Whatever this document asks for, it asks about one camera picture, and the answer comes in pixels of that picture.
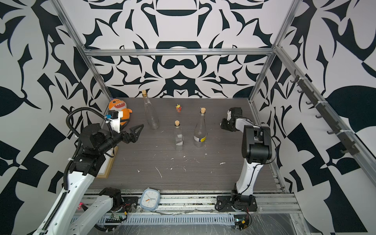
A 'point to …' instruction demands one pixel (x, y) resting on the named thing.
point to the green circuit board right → (241, 221)
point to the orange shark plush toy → (120, 105)
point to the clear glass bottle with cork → (152, 118)
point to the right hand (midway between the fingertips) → (223, 122)
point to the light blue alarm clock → (150, 199)
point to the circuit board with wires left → (116, 219)
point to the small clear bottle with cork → (179, 136)
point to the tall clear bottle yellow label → (200, 131)
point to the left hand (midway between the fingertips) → (132, 120)
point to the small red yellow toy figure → (178, 107)
